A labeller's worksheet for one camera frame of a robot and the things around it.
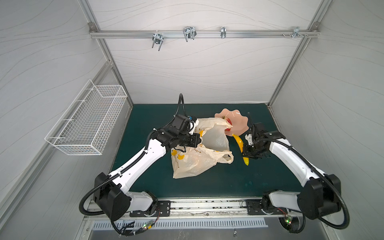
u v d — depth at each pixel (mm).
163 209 733
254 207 736
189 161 782
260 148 680
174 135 566
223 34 781
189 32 765
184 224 702
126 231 682
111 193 381
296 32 764
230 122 1076
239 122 1070
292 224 720
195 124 689
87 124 690
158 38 795
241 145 832
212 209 748
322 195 401
